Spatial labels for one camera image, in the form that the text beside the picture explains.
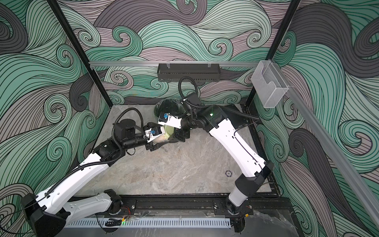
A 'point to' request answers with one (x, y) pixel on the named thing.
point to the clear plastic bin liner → (172, 106)
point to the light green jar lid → (169, 131)
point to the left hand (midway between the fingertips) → (163, 128)
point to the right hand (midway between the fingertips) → (170, 128)
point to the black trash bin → (173, 107)
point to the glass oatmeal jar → (162, 139)
